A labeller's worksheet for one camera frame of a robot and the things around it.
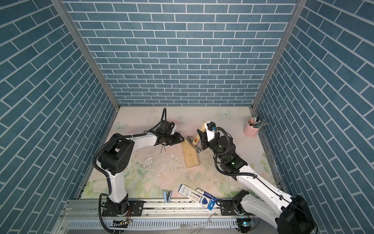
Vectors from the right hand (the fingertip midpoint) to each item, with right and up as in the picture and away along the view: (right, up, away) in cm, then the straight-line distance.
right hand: (201, 130), depth 74 cm
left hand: (-10, -9, +23) cm, 26 cm away
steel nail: (-24, -14, +23) cm, 35 cm away
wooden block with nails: (-6, -16, +16) cm, 24 cm away
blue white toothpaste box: (-4, -34, +3) cm, 35 cm away
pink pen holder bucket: (+33, -2, +23) cm, 40 cm away
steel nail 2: (-26, -14, +23) cm, 37 cm away
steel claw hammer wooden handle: (-4, -8, +12) cm, 15 cm away
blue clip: (-18, -35, +3) cm, 40 cm away
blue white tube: (+3, -35, +3) cm, 35 cm away
